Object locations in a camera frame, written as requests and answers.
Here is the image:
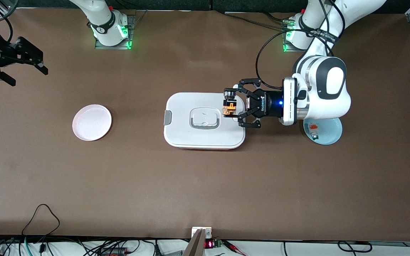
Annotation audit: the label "orange push-button switch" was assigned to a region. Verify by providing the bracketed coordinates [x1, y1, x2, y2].
[222, 90, 238, 118]

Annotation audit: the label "white lidded pink box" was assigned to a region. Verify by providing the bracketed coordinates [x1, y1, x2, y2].
[164, 92, 246, 150]

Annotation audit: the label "light blue plate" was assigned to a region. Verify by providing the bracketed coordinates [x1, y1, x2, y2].
[303, 117, 343, 145]

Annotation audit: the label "pink plate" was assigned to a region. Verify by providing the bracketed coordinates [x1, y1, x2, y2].
[72, 104, 112, 142]

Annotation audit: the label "red clip leads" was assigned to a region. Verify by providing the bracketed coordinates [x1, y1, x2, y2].
[223, 240, 247, 256]

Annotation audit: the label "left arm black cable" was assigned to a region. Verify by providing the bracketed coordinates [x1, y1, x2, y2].
[256, 0, 345, 89]

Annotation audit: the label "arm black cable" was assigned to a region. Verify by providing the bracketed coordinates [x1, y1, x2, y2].
[0, 0, 19, 45]
[256, 0, 345, 89]

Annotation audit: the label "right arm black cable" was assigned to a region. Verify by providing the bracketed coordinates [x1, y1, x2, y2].
[0, 0, 19, 45]

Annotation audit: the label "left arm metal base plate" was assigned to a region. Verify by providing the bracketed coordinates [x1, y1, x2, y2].
[283, 21, 305, 53]

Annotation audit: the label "black base connector cables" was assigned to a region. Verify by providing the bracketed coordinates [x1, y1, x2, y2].
[223, 10, 293, 33]

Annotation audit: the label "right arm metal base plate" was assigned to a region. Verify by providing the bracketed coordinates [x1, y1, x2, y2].
[95, 14, 133, 49]

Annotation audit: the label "white mount bracket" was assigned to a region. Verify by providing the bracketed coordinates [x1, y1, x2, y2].
[192, 226, 212, 239]

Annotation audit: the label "black looped cable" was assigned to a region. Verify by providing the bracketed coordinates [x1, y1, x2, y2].
[22, 204, 60, 253]

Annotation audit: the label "aluminium camera mount beam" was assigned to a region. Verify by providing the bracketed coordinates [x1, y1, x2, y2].
[182, 229, 207, 256]

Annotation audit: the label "black coiled cable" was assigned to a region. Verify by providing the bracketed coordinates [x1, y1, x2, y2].
[337, 241, 373, 254]

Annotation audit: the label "black cable tangle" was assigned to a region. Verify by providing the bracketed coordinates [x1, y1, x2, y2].
[0, 235, 163, 256]

